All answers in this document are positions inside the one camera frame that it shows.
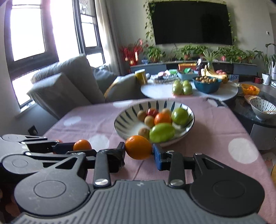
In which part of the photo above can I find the bright orange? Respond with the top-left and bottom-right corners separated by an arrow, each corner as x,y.
73,139 -> 92,151
125,135 -> 152,160

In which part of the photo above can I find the green apple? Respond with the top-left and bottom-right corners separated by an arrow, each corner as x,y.
149,123 -> 175,143
171,107 -> 189,126

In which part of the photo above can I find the striped white ceramic bowl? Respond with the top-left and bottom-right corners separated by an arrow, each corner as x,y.
114,99 -> 195,146

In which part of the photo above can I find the orange in bowl centre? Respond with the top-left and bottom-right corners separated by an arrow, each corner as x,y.
154,113 -> 172,125

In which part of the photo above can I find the pink dotted tablecloth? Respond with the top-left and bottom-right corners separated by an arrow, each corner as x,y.
6,95 -> 276,224

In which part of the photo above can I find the red apple in bowl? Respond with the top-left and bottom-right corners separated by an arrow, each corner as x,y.
147,108 -> 159,118

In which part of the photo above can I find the grey sofa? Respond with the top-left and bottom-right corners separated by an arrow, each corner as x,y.
27,55 -> 145,119

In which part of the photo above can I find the pile of green apples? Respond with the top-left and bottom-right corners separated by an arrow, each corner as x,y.
172,80 -> 193,96

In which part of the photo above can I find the blue bowl of nuts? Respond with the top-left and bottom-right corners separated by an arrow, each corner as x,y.
192,77 -> 222,94

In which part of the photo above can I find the light blue snack tray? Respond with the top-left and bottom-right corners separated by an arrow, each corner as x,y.
177,71 -> 198,81

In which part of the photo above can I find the white round coffee table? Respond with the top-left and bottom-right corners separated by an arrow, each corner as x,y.
141,82 -> 238,101

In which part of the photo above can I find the gold tin can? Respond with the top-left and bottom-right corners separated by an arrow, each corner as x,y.
135,69 -> 147,85

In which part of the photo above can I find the banana bunch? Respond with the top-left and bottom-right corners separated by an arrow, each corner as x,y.
202,65 -> 229,84

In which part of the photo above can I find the yellow bowl of tangerines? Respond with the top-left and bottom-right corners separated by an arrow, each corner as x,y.
240,84 -> 260,96

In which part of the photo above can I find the small striped bowl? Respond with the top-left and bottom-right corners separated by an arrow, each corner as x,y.
250,98 -> 275,121

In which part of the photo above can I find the red flower decoration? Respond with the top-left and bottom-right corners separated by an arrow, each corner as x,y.
119,39 -> 148,66

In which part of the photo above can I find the dark tv cabinet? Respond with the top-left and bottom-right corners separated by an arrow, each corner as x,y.
130,61 -> 258,76

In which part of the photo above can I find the tall plant white pot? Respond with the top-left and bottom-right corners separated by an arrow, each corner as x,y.
254,43 -> 275,85

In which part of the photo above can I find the window with dark frame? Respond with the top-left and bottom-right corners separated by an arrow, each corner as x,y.
1,1 -> 106,108

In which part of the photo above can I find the black wall television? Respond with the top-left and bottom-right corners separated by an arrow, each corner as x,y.
149,1 -> 233,45

